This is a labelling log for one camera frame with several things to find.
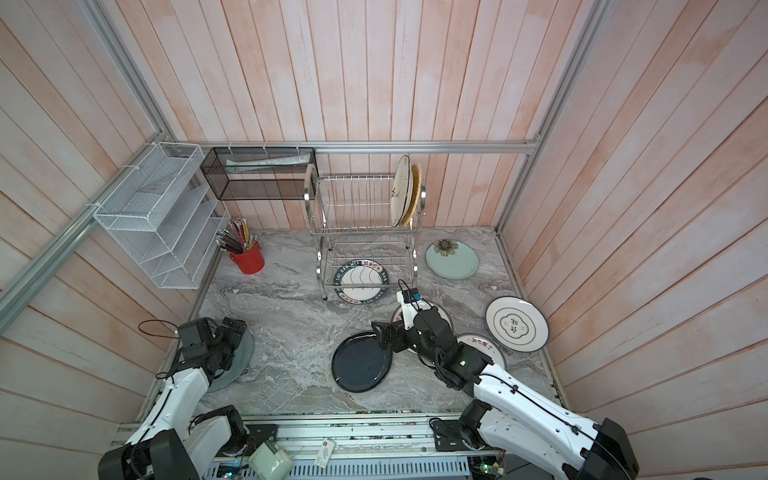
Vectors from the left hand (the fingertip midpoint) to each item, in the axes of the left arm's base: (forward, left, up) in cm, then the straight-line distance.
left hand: (242, 336), depth 87 cm
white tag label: (-28, -27, -3) cm, 40 cm away
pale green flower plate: (+33, -69, -5) cm, 77 cm away
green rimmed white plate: (+19, -35, +1) cm, 40 cm away
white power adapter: (-31, -16, +1) cm, 35 cm away
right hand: (-1, -43, +13) cm, 45 cm away
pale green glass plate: (-7, 0, -3) cm, 8 cm away
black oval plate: (-7, -35, -4) cm, 36 cm away
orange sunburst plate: (+9, -47, -3) cm, 48 cm away
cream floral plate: (+33, -47, +28) cm, 64 cm away
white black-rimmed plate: (+6, -85, -3) cm, 86 cm away
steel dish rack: (+38, -33, -2) cm, 51 cm away
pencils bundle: (+32, +9, +9) cm, 35 cm away
